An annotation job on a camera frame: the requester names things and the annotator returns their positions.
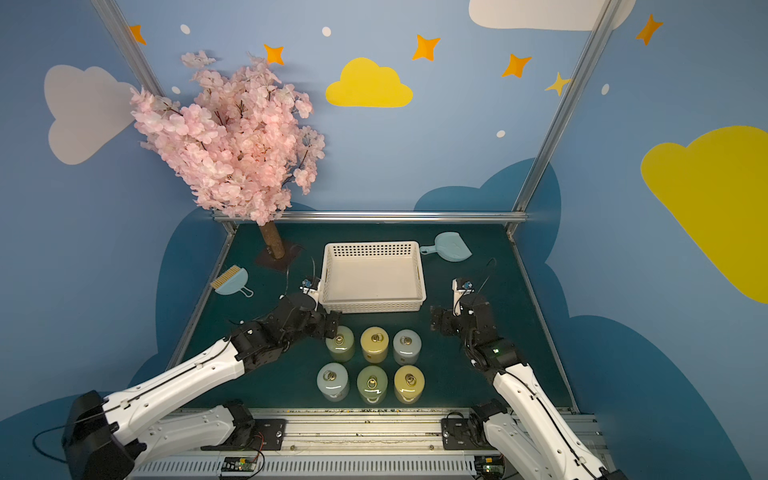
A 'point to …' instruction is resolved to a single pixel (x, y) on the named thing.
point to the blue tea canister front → (332, 380)
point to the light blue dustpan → (449, 246)
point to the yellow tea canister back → (374, 341)
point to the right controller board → (489, 467)
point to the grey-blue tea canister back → (406, 347)
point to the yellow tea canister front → (409, 383)
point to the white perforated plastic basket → (373, 276)
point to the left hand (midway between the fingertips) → (326, 306)
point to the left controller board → (239, 464)
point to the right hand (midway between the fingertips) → (453, 304)
